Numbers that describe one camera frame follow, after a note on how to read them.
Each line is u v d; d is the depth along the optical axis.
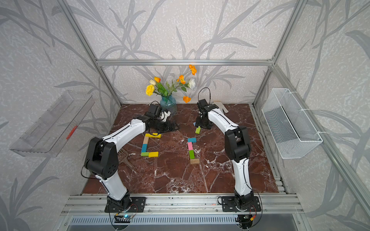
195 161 0.88
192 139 1.00
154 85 0.96
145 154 0.91
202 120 0.79
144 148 0.94
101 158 0.47
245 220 0.76
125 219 0.72
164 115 0.79
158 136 1.01
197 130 1.02
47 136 0.64
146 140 0.97
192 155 0.91
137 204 0.73
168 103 1.08
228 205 0.72
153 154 0.92
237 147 0.55
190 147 0.95
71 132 0.65
